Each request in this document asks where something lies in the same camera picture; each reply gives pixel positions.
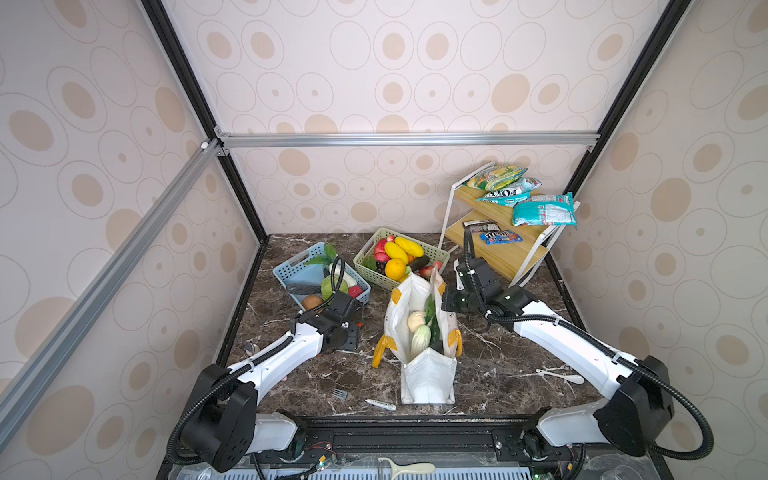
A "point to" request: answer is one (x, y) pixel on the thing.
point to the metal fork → (339, 394)
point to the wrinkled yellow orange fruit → (395, 269)
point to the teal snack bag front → (557, 209)
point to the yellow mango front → (396, 252)
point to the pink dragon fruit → (380, 254)
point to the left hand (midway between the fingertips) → (355, 334)
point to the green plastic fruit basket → (376, 276)
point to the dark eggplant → (419, 263)
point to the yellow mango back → (411, 247)
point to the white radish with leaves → (422, 336)
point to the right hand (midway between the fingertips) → (443, 296)
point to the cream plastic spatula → (415, 467)
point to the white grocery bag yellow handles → (432, 380)
